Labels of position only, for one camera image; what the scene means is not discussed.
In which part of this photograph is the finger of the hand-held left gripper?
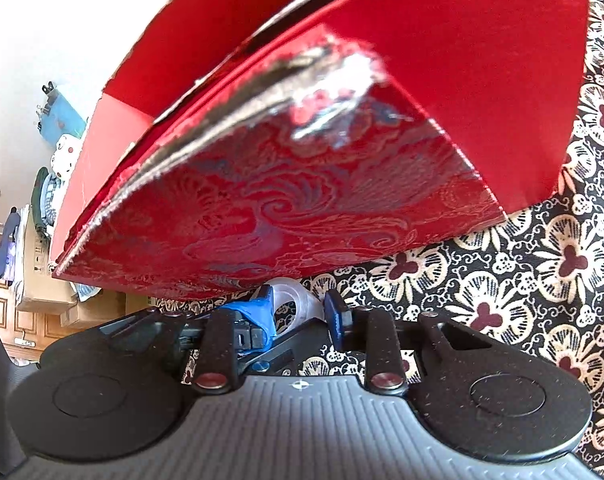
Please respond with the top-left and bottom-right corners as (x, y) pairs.
(239, 327), (333, 377)

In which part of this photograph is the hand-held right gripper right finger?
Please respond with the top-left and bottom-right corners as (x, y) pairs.
(323, 289), (485, 395)

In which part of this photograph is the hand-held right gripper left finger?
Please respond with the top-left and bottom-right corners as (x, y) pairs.
(99, 284), (277, 395)

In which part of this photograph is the clear tape roll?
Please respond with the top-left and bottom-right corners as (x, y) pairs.
(271, 276), (325, 333)

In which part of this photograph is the red brocade cardboard box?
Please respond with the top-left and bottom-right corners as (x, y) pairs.
(49, 0), (598, 301)

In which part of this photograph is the blue patterned mat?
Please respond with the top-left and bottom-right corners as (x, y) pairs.
(72, 280), (105, 303)

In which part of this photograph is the blue grey garment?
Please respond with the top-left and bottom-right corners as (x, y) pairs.
(0, 207), (24, 281)

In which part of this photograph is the pile of striped clothes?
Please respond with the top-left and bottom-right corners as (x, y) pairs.
(31, 166), (59, 241)

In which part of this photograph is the floral patterned tablecloth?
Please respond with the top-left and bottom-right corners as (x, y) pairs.
(154, 0), (604, 480)

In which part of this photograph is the white plush toy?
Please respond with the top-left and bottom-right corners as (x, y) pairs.
(51, 134), (83, 177)

